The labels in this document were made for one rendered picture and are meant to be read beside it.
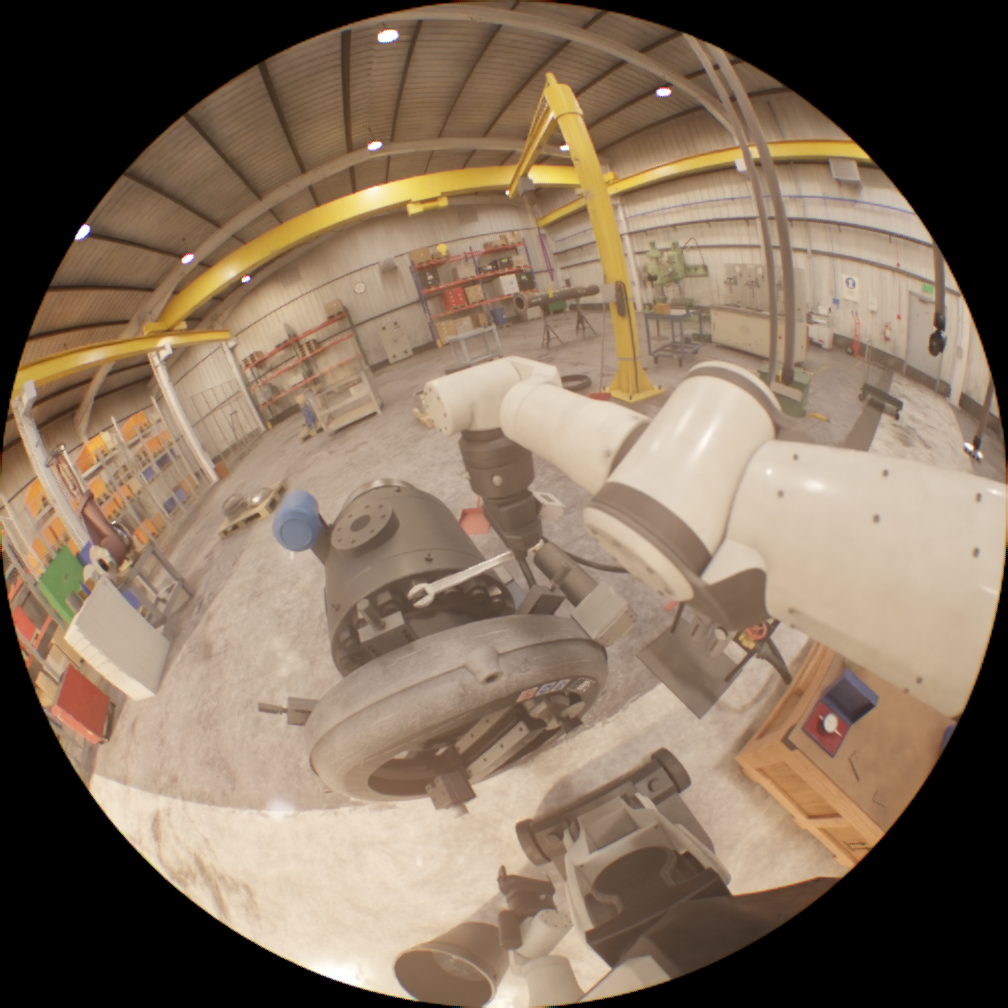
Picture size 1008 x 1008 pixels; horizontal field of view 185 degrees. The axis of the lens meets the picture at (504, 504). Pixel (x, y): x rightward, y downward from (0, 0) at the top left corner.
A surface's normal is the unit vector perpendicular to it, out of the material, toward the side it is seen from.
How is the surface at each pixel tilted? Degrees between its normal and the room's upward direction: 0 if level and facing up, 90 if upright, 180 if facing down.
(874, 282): 90
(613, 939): 17
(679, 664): 0
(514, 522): 90
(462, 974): 0
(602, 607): 22
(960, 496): 31
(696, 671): 0
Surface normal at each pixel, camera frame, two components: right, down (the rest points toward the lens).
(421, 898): -0.25, -0.77
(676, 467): -0.46, -0.43
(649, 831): -0.05, -0.46
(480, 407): 0.57, 0.39
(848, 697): -0.88, 0.28
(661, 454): -0.61, -0.55
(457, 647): 0.05, -0.87
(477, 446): -0.42, -0.15
